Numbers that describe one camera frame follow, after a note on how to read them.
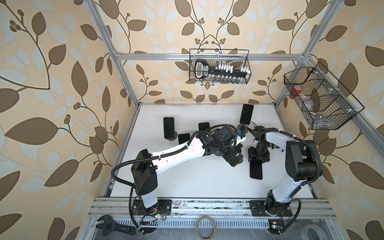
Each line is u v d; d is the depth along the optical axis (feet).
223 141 1.93
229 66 2.66
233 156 2.07
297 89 2.85
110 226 2.27
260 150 2.59
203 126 2.90
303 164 1.58
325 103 2.39
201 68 2.77
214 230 2.18
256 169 2.72
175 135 3.16
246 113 3.27
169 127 3.09
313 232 2.24
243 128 3.56
